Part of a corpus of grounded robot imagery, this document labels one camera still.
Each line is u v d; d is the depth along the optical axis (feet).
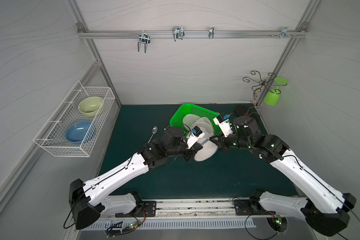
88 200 1.26
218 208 2.46
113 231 2.24
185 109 3.60
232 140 1.87
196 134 1.85
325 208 1.27
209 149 2.24
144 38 2.56
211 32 2.41
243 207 2.43
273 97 3.05
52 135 1.89
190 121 3.53
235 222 2.31
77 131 2.13
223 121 1.86
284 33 2.51
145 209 2.40
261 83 2.97
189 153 1.91
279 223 2.34
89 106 2.40
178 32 2.51
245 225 2.30
